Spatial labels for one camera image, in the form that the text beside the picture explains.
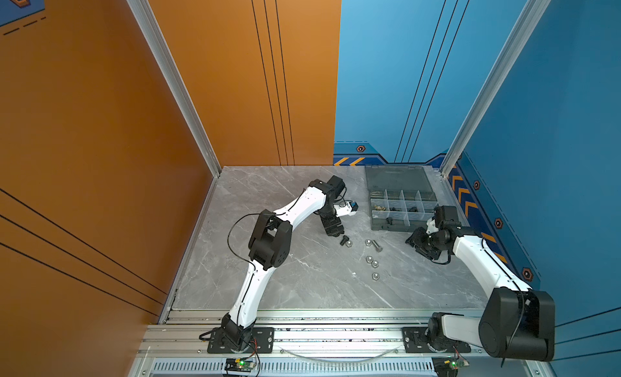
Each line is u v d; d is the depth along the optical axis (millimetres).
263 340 740
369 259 892
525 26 743
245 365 702
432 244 724
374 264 888
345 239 943
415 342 725
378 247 925
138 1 696
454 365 694
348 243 940
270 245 579
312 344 740
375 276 863
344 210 877
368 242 940
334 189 824
